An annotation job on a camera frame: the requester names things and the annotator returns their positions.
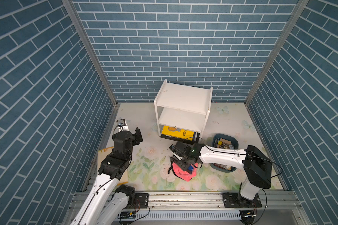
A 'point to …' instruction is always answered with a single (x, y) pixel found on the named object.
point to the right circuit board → (247, 216)
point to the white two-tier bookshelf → (182, 106)
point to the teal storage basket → (224, 140)
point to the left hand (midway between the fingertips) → (134, 129)
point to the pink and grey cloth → (182, 174)
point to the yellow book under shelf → (178, 132)
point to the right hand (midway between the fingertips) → (181, 163)
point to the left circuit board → (127, 215)
